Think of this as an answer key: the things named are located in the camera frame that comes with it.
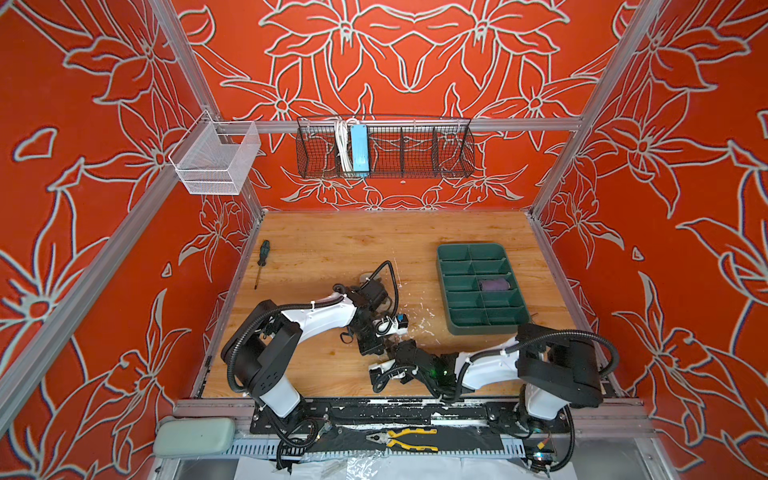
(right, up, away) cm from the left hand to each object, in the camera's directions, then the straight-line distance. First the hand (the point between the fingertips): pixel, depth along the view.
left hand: (380, 346), depth 84 cm
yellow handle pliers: (+2, -17, -15) cm, 22 cm away
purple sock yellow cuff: (+36, +16, +8) cm, 40 cm away
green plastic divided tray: (+28, +9, +7) cm, 30 cm away
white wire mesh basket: (-53, +57, +8) cm, 78 cm away
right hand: (+1, 0, 0) cm, 1 cm away
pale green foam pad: (-44, -15, -16) cm, 49 cm away
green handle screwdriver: (-42, +26, +20) cm, 53 cm away
